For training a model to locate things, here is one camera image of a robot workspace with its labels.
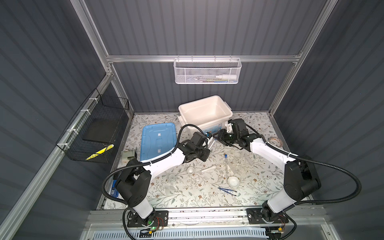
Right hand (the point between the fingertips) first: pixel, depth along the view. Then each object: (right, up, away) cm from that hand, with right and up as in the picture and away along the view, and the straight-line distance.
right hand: (215, 137), depth 87 cm
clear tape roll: (+44, -4, +15) cm, 47 cm away
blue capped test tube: (-1, -1, -4) cm, 4 cm away
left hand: (-4, -8, -1) cm, 9 cm away
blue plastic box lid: (-39, -3, +18) cm, 43 cm away
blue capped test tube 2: (+7, -20, +3) cm, 22 cm away
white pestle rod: (-3, -19, +4) cm, 20 cm away
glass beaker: (-26, -30, -4) cm, 40 cm away
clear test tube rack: (+18, -16, +7) cm, 25 cm away
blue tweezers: (+4, -29, -5) cm, 30 cm away
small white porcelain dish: (-15, -20, +2) cm, 25 cm away
